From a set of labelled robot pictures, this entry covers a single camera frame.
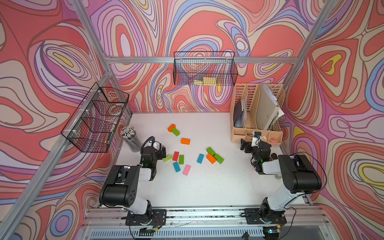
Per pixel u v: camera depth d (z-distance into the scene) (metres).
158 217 0.73
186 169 0.91
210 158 0.94
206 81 0.82
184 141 1.03
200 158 0.94
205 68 0.84
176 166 0.91
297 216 0.76
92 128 0.73
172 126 1.08
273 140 1.00
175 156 0.95
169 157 0.93
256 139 0.81
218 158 0.93
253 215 0.74
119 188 0.45
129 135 0.84
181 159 0.94
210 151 0.96
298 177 0.47
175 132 1.08
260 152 0.74
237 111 1.05
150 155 0.71
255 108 1.04
